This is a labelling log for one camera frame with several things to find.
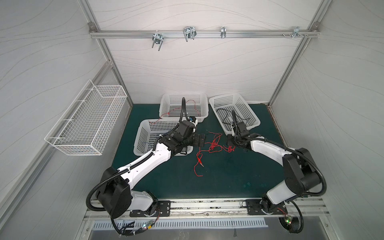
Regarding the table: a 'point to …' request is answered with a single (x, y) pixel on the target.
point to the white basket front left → (149, 130)
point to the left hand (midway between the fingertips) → (201, 134)
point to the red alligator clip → (200, 162)
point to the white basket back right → (223, 106)
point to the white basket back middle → (196, 104)
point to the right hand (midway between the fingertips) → (231, 135)
